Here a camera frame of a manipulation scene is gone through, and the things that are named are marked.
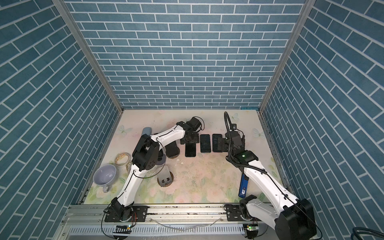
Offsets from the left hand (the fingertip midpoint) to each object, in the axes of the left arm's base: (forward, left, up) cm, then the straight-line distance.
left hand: (193, 141), depth 102 cm
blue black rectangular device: (-31, -28, +2) cm, 41 cm away
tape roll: (-12, +44, -1) cm, 46 cm away
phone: (-2, -15, +1) cm, 15 cm away
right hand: (-9, -19, +18) cm, 28 cm away
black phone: (-7, +2, 0) cm, 7 cm away
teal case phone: (0, -8, -3) cm, 9 cm away
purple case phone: (-10, +13, +5) cm, 17 cm away
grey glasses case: (+10, +34, -1) cm, 35 cm away
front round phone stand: (-27, +15, +5) cm, 31 cm away
